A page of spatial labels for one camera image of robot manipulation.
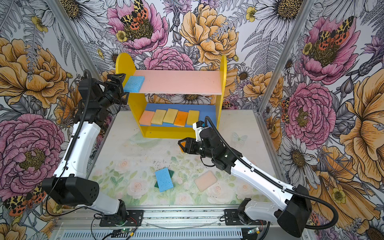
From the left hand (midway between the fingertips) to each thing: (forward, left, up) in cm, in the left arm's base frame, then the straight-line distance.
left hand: (129, 85), depth 71 cm
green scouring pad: (-25, -16, -42) cm, 52 cm away
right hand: (-23, -24, -18) cm, 38 cm away
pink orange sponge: (+7, +1, -30) cm, 31 cm away
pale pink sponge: (-29, -36, -45) cm, 64 cm away
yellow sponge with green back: (+6, -7, -29) cm, 30 cm away
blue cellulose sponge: (-29, -13, -41) cm, 52 cm away
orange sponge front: (+3, -22, -27) cm, 35 cm away
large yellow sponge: (+7, -15, -28) cm, 33 cm away
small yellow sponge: (+6, -29, -28) cm, 41 cm away
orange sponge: (-23, -25, -16) cm, 37 cm away
